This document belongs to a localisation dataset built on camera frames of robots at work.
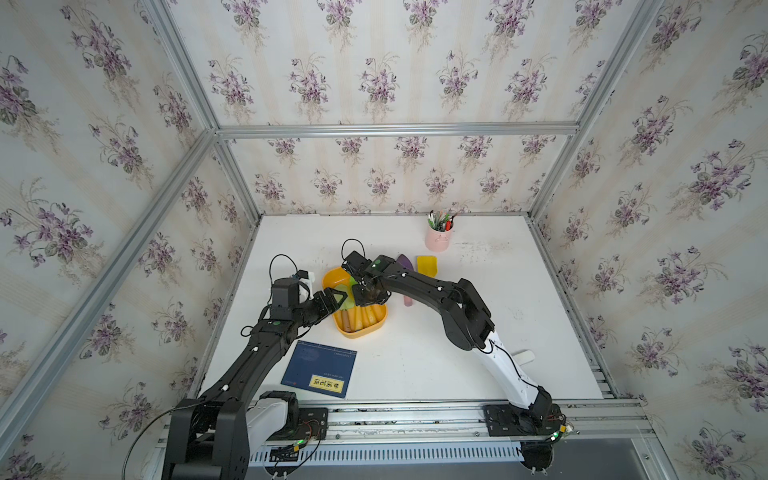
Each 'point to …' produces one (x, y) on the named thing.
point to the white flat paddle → (524, 357)
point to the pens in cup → (441, 221)
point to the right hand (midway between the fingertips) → (365, 301)
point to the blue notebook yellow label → (320, 368)
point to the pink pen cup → (438, 241)
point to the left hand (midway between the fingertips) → (343, 301)
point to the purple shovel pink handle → (405, 262)
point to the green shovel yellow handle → (349, 289)
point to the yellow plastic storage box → (343, 319)
